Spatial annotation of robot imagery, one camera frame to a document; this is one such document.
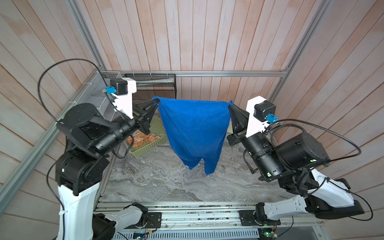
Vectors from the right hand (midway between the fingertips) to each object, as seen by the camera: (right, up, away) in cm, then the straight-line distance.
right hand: (232, 108), depth 41 cm
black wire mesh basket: (-35, +21, +50) cm, 64 cm away
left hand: (-21, +1, +2) cm, 21 cm away
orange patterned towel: (-46, -12, +60) cm, 77 cm away
